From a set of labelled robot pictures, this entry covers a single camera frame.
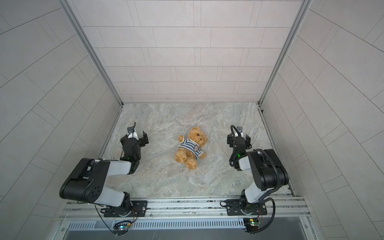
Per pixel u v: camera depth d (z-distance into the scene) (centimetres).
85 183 43
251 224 68
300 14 73
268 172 45
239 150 70
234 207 71
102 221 66
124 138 79
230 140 84
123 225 64
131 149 67
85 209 71
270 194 49
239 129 79
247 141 82
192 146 84
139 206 71
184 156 74
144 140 84
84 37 81
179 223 68
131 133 74
